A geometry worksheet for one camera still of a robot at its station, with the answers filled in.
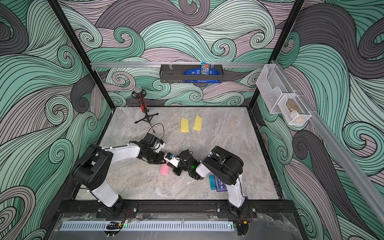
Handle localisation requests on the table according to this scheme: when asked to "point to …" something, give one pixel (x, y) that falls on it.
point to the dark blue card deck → (220, 186)
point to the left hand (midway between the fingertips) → (166, 160)
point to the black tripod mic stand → (148, 117)
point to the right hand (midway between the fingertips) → (170, 162)
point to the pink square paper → (164, 169)
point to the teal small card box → (212, 180)
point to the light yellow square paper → (184, 125)
